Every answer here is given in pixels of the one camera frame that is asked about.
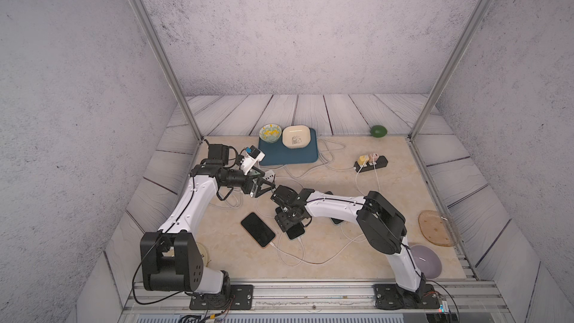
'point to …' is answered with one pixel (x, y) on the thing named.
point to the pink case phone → (261, 232)
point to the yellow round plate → (203, 253)
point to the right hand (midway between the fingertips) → (287, 220)
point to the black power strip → (381, 161)
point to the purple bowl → (426, 262)
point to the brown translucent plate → (438, 228)
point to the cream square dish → (296, 137)
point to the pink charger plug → (374, 157)
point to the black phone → (295, 231)
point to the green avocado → (378, 131)
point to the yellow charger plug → (361, 160)
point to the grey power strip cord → (321, 161)
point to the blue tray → (276, 154)
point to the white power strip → (269, 176)
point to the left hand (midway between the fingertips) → (268, 179)
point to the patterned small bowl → (270, 133)
